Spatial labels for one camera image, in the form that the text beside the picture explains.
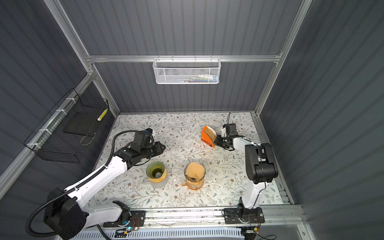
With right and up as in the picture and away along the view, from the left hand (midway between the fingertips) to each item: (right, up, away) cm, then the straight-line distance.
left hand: (165, 147), depth 81 cm
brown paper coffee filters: (+27, +7, +16) cm, 32 cm away
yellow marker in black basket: (-35, +18, 0) cm, 40 cm away
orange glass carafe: (+16, -23, +2) cm, 28 cm away
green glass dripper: (-5, -12, -1) cm, 13 cm away
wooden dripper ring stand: (+18, -18, -6) cm, 26 cm away
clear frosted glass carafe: (-4, -22, +2) cm, 22 cm away
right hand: (+31, +1, +18) cm, 36 cm away
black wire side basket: (-47, +7, -8) cm, 48 cm away
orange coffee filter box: (+23, +3, +18) cm, 30 cm away
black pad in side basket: (-41, +13, -7) cm, 43 cm away
